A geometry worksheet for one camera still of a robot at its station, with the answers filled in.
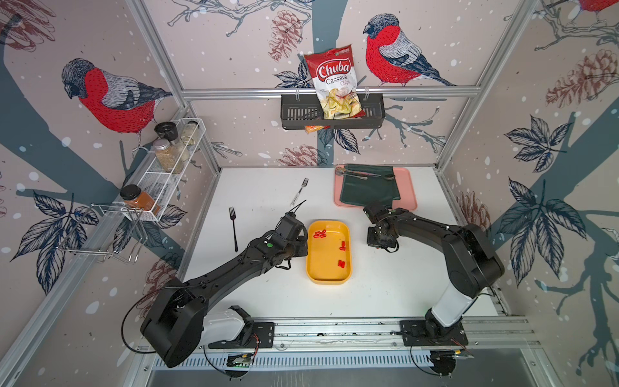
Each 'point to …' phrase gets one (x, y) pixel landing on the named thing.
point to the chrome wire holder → (136, 249)
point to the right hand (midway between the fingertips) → (373, 241)
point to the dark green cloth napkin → (375, 189)
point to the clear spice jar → (189, 133)
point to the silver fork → (297, 194)
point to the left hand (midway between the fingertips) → (309, 240)
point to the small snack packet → (313, 128)
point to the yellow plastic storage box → (329, 260)
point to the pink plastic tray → (406, 184)
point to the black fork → (232, 214)
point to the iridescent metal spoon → (342, 170)
